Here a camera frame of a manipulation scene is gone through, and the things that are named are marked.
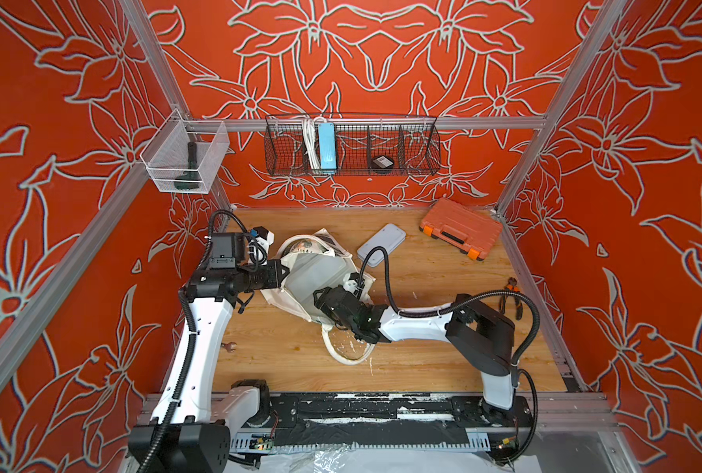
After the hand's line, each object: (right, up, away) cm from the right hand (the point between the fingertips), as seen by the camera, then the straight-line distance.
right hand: (312, 293), depth 85 cm
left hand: (-5, +9, -10) cm, 15 cm away
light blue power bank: (+4, +44, +5) cm, 44 cm away
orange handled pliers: (+65, 0, +11) cm, 66 cm away
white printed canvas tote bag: (+1, +9, +5) cm, 10 cm away
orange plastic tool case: (+54, +19, +22) cm, 62 cm away
